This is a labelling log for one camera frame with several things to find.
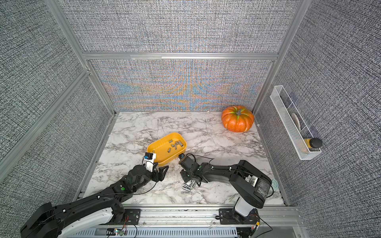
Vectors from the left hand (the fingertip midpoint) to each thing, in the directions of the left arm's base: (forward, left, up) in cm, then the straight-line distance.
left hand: (165, 164), depth 80 cm
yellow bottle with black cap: (-4, -64, +24) cm, 68 cm away
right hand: (+1, -9, -9) cm, 13 cm away
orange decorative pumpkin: (+30, -47, +1) cm, 56 cm away
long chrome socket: (+20, -7, -10) cm, 23 cm away
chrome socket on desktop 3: (-9, -10, -11) cm, 17 cm away
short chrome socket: (+21, -1, -10) cm, 24 cm away
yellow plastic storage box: (+17, +1, -11) cm, 20 cm away
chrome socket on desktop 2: (-12, -10, -11) cm, 19 cm away
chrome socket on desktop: (+15, 0, -10) cm, 18 cm away
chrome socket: (+18, -4, -11) cm, 22 cm away
